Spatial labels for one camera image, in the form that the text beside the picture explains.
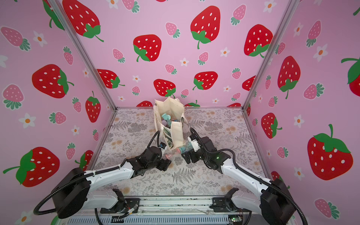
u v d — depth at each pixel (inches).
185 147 37.6
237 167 20.2
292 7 27.1
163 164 30.7
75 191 16.4
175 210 28.8
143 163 25.5
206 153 24.2
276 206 15.7
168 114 41.0
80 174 18.0
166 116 37.6
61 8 27.4
